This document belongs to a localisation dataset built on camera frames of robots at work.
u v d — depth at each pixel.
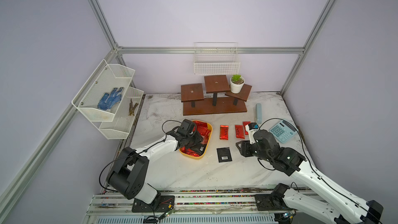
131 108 0.95
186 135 0.69
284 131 0.98
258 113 1.05
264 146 0.55
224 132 0.98
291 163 0.49
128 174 0.43
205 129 0.96
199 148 0.88
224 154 0.90
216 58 0.98
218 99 1.09
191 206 0.73
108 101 0.76
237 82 0.95
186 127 0.69
